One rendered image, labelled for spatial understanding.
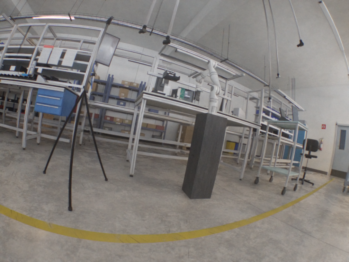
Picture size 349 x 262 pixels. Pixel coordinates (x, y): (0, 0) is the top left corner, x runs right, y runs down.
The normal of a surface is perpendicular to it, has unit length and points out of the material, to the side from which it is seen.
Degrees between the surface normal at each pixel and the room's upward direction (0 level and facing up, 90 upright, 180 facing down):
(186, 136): 90
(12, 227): 0
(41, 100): 90
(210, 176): 90
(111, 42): 101
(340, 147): 90
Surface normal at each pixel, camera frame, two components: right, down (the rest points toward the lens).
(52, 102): 0.36, 0.07
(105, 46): 0.66, 0.32
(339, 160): -0.92, -0.17
